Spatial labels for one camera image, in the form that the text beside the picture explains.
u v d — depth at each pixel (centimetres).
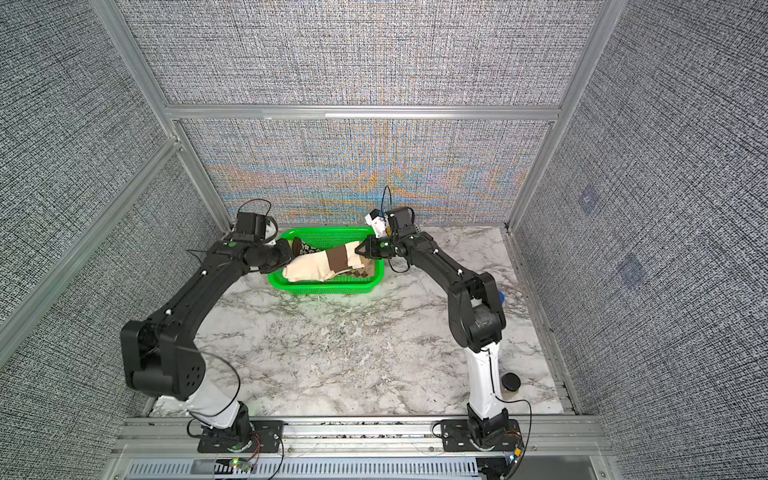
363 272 104
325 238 109
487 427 63
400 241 76
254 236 67
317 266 88
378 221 86
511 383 73
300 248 100
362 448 73
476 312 56
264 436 73
